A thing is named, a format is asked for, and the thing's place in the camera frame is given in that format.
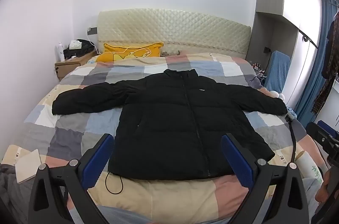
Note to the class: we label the wooden nightstand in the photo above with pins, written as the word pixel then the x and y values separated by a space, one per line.
pixel 68 66

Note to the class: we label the grey wall socket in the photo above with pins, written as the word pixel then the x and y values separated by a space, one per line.
pixel 92 31

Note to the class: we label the black puffer jacket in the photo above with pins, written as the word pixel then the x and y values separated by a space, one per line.
pixel 164 120

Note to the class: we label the yellow pillow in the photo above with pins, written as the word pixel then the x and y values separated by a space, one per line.
pixel 111 53

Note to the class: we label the beige notebook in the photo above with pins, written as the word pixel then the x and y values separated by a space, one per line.
pixel 26 167

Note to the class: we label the grey cloth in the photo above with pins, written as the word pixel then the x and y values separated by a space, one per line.
pixel 13 192

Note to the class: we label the person's right hand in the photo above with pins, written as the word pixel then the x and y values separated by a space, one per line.
pixel 322 191

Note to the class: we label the white bottle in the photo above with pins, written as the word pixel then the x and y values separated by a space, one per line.
pixel 61 52

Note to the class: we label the white plush toy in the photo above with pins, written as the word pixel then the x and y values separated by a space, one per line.
pixel 276 95

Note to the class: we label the clutter of small bottles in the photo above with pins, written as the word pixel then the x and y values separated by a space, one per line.
pixel 258 69

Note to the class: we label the blue curtain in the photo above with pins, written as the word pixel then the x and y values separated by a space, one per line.
pixel 308 75

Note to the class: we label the blue covered board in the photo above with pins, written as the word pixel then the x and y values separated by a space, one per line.
pixel 276 70

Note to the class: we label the white and grey wardrobe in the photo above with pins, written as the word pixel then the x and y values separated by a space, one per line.
pixel 294 1

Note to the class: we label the white printed bolster pillow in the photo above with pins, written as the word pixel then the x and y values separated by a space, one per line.
pixel 308 167

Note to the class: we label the cream quilted headboard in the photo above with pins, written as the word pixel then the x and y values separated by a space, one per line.
pixel 172 28

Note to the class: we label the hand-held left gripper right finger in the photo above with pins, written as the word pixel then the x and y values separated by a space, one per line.
pixel 237 158

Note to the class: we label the black bag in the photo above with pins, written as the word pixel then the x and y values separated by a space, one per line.
pixel 86 47

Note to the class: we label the black gooseneck holder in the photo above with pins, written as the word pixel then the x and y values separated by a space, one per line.
pixel 293 136

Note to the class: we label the dark patterned hanging clothes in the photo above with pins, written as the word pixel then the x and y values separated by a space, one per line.
pixel 329 59

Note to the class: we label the patchwork checked blanket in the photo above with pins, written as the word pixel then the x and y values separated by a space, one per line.
pixel 79 131

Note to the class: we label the tissue box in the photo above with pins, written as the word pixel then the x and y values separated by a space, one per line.
pixel 75 44

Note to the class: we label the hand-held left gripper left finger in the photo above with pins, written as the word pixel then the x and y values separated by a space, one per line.
pixel 97 158

